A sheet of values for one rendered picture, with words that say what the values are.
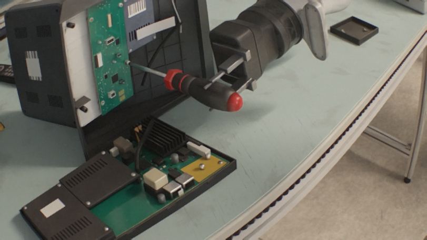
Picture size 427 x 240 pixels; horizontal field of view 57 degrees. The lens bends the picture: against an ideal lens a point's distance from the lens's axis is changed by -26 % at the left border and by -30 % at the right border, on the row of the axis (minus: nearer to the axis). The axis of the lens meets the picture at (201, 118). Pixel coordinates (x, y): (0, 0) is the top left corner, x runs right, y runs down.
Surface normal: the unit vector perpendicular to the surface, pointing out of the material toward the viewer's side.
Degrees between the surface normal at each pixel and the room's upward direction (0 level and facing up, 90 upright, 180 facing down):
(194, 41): 90
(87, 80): 90
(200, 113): 0
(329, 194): 0
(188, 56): 90
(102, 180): 0
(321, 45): 99
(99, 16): 90
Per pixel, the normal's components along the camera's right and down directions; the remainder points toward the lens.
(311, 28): -0.65, 0.58
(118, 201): -0.09, -0.83
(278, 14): 0.25, -0.44
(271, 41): 0.63, 0.40
